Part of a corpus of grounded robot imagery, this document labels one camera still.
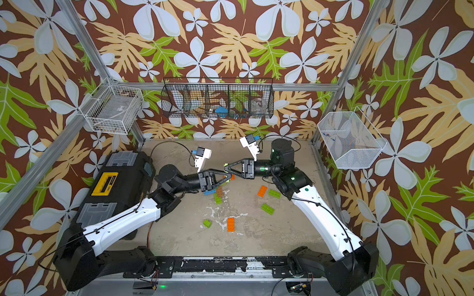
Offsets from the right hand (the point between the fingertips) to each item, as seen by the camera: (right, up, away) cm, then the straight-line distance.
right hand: (227, 170), depth 61 cm
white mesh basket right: (+57, +12, +23) cm, 62 cm away
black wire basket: (-5, +37, +39) cm, 54 cm away
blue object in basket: (-5, +28, +33) cm, 43 cm away
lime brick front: (-6, -18, +32) cm, 37 cm away
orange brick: (+17, -14, +37) cm, 43 cm away
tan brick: (-6, -14, +35) cm, 38 cm away
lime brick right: (+23, -15, +35) cm, 44 cm away
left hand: (+1, -2, -1) cm, 2 cm away
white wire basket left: (-56, +27, +25) cm, 67 cm away
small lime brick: (-10, -26, +23) cm, 37 cm away
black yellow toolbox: (-48, -6, +21) cm, 53 cm away
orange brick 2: (0, -28, +25) cm, 37 cm away
